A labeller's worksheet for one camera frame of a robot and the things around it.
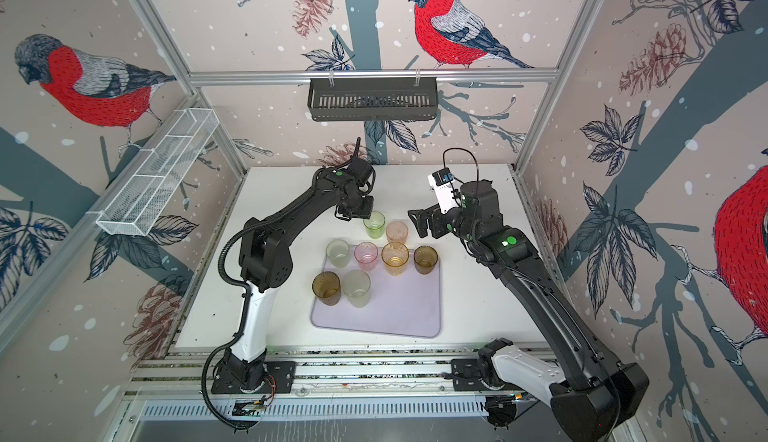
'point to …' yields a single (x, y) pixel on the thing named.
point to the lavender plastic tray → (408, 303)
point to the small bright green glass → (375, 225)
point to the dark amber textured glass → (425, 259)
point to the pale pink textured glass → (397, 232)
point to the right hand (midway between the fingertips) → (422, 207)
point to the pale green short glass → (337, 250)
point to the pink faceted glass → (366, 254)
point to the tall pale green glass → (356, 286)
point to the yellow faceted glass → (395, 256)
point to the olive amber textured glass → (327, 287)
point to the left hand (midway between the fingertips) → (366, 213)
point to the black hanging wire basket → (373, 99)
